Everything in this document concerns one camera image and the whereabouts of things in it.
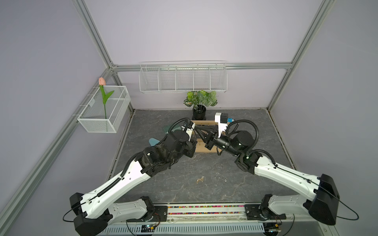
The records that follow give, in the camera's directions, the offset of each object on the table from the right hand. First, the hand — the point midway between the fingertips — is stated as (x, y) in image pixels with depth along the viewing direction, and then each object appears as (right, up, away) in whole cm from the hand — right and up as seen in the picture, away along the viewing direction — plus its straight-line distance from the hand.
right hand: (195, 128), depth 59 cm
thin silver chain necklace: (+14, -29, +28) cm, 43 cm away
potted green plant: (+3, +16, +35) cm, 38 cm away
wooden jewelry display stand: (+2, -8, +2) cm, 8 cm away
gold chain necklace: (+3, -31, +26) cm, 41 cm away
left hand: (-1, -6, +7) cm, 10 cm away
